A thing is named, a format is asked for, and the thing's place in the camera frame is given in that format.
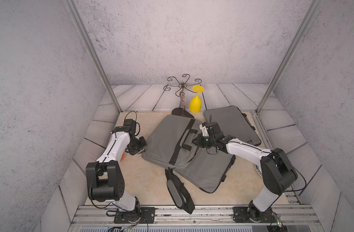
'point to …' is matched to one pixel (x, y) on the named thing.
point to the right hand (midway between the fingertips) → (191, 141)
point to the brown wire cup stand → (181, 86)
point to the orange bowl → (122, 156)
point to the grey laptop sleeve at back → (233, 124)
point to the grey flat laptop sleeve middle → (206, 169)
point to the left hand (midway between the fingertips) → (148, 148)
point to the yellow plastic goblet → (195, 103)
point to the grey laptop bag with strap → (170, 145)
